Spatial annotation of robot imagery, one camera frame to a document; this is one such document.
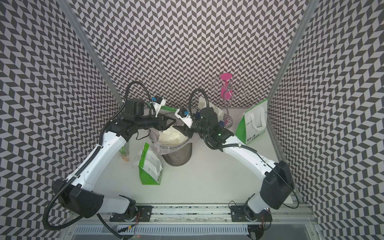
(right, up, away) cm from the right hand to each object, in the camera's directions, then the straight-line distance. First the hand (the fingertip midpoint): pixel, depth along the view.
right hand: (177, 123), depth 71 cm
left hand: (-3, +1, +1) cm, 4 cm away
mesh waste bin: (-2, -18, +8) cm, 20 cm away
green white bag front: (-18, -30, +8) cm, 36 cm away
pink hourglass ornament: (+27, +19, +20) cm, 39 cm away
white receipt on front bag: (-12, -20, -1) cm, 23 cm away
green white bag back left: (-7, +8, +14) cm, 17 cm away
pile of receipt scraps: (-5, -8, +12) cm, 15 cm away
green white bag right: (+42, 0, +15) cm, 45 cm away
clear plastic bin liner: (-2, -13, -3) cm, 13 cm away
